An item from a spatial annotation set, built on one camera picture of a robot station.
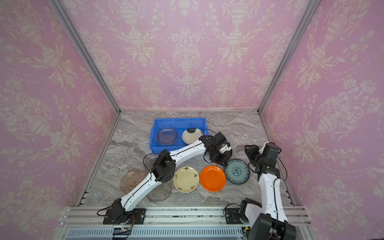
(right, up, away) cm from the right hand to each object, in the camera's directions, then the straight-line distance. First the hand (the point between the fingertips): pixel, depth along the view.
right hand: (247, 146), depth 83 cm
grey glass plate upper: (-58, -10, +10) cm, 59 cm away
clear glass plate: (-49, +4, +21) cm, 53 cm away
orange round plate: (-19, -19, +2) cm, 27 cm away
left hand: (-10, -13, +6) cm, 17 cm away
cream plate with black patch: (-32, +4, +23) cm, 40 cm away
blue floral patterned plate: (-4, -15, +5) cm, 17 cm away
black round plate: (-14, -7, -1) cm, 15 cm away
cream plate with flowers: (-34, -19, +3) cm, 40 cm away
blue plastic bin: (-26, +13, +27) cm, 40 cm away
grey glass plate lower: (-48, -25, -1) cm, 54 cm away
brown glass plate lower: (-67, -19, +5) cm, 70 cm away
